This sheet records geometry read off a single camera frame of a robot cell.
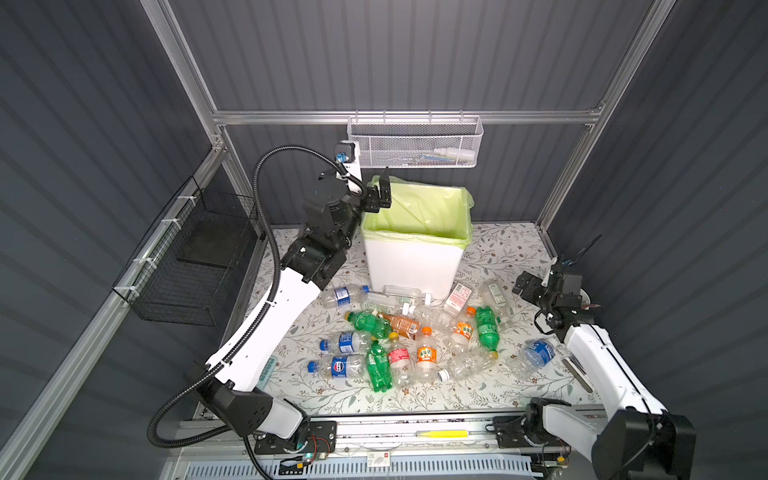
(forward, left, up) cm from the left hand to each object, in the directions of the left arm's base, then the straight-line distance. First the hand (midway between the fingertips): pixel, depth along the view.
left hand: (365, 167), depth 62 cm
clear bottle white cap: (-26, -25, -46) cm, 58 cm away
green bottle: (-11, 0, -49) cm, 51 cm away
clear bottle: (-3, -12, -45) cm, 47 cm away
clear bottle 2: (-6, -40, -45) cm, 60 cm away
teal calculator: (-24, +30, -49) cm, 63 cm away
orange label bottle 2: (-18, -25, -47) cm, 56 cm away
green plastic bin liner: (+17, -17, -29) cm, 38 cm away
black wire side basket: (-6, +46, -23) cm, 52 cm away
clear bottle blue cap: (-19, +8, -44) cm, 48 cm away
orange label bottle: (-23, -14, -46) cm, 53 cm away
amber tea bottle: (-14, -9, -45) cm, 48 cm away
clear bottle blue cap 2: (-26, +6, -45) cm, 52 cm away
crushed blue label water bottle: (-24, -45, -49) cm, 71 cm away
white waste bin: (0, -18, -35) cm, 40 cm away
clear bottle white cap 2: (-11, -18, -46) cm, 50 cm away
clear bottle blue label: (-2, +10, -46) cm, 47 cm away
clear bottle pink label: (-23, -7, -46) cm, 52 cm away
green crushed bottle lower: (-25, -1, -47) cm, 53 cm away
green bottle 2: (-16, -33, -45) cm, 58 cm away
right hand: (-9, -47, -34) cm, 58 cm away
